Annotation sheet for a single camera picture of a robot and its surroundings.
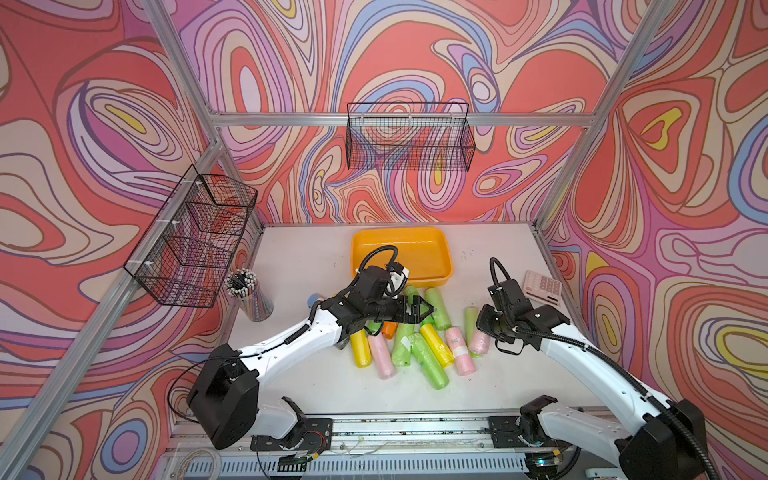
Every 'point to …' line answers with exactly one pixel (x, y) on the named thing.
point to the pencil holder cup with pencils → (242, 284)
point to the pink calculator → (542, 288)
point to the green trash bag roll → (402, 348)
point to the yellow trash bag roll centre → (443, 352)
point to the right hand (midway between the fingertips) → (482, 331)
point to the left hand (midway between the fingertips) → (425, 311)
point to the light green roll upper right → (440, 315)
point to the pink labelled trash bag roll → (464, 363)
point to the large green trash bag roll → (430, 363)
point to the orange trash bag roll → (389, 329)
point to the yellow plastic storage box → (423, 251)
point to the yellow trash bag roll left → (361, 349)
